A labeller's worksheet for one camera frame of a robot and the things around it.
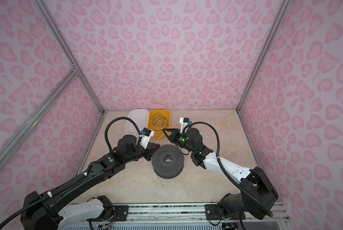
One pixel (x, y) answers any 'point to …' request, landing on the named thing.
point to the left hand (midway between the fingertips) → (160, 144)
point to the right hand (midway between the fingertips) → (163, 129)
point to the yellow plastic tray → (156, 129)
